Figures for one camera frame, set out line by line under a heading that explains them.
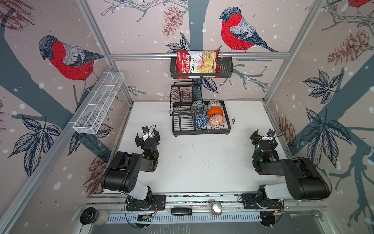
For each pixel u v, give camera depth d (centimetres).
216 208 65
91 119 71
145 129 76
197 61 88
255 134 82
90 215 61
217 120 104
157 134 86
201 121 104
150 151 69
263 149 67
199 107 113
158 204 73
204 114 103
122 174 45
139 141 79
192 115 102
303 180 44
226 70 95
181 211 68
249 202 73
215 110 104
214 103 113
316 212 71
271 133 74
